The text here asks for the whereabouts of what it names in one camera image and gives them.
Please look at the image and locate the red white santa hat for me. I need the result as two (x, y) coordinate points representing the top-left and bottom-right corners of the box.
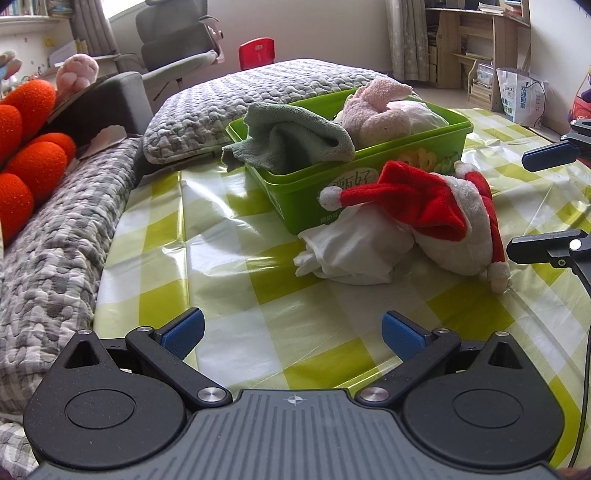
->
(318, 161), (512, 295)

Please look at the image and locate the white paper sheet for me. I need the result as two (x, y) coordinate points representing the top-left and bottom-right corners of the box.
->
(76, 124), (127, 160)

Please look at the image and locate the grey quilted cushion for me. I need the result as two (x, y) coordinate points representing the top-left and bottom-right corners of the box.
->
(143, 58), (402, 164)

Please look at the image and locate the wooden shelf unit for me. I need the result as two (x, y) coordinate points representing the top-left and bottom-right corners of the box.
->
(425, 0), (532, 110)

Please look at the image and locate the red plastic chair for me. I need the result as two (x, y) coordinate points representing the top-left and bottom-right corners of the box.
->
(239, 39), (278, 71)

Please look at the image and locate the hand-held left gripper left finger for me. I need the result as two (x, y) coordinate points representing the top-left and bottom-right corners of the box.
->
(44, 308), (233, 409)

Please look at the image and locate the pink plush animal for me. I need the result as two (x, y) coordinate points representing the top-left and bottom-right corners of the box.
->
(55, 53), (100, 100)

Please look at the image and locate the pink plush toy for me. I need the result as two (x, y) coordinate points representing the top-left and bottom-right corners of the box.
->
(335, 77), (414, 149)

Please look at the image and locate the orange plush pillow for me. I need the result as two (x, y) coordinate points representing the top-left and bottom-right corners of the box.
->
(0, 78), (77, 243)

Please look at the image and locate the dark book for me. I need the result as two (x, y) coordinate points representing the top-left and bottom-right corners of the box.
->
(46, 78), (122, 127)

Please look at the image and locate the grey sofa with quilted cover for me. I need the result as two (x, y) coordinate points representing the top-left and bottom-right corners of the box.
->
(0, 71), (154, 476)

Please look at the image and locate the patterned beige curtain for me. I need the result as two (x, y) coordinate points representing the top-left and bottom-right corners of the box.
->
(385, 0), (432, 84)
(71, 0), (116, 56)

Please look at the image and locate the green plastic bin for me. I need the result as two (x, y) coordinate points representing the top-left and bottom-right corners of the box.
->
(225, 88), (474, 236)

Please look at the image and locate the colourful plastic toy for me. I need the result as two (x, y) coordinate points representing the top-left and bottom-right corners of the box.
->
(570, 65), (591, 121)

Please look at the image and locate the grey office chair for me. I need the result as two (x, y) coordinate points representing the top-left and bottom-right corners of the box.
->
(113, 0), (227, 95)

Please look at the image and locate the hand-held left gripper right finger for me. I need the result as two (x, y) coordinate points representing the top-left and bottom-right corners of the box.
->
(355, 310), (536, 409)

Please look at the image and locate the white paper bag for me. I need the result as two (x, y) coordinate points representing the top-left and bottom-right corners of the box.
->
(496, 67), (550, 129)

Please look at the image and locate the green fleece towel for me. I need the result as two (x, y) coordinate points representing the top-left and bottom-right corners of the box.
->
(221, 102), (356, 176)

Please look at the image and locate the black cable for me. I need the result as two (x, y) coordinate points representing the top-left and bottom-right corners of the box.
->
(568, 318), (591, 468)

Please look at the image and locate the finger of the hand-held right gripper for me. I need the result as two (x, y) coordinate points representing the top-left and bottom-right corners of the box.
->
(522, 119), (591, 172)
(506, 231), (591, 287)

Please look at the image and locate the yellow checked plastic tablecloth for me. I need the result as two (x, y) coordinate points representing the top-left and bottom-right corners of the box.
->
(95, 107), (591, 467)

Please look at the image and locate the row of books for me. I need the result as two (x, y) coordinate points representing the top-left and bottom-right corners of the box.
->
(0, 0), (72, 19)

